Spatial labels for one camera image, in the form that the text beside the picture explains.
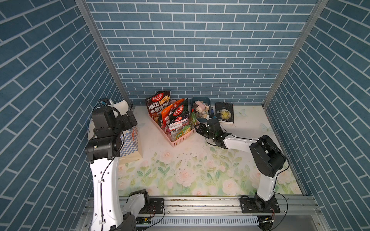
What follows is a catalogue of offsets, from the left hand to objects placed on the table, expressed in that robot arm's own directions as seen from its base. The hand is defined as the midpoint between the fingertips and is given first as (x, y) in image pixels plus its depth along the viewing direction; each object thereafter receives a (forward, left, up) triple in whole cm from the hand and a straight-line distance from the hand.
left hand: (126, 114), depth 65 cm
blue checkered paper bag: (-5, +4, -24) cm, 25 cm away
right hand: (+12, -33, -26) cm, 44 cm away
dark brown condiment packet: (+28, -5, -19) cm, 34 cm away
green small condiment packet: (+10, -26, -26) cm, 38 cm away
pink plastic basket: (+5, -20, -33) cm, 39 cm away
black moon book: (+35, -57, -35) cm, 76 cm away
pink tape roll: (+34, -38, -29) cm, 58 cm away
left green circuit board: (-36, -6, -41) cm, 55 cm away
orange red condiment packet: (+13, -15, -13) cm, 24 cm away
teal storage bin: (+45, -42, -31) cm, 70 cm away
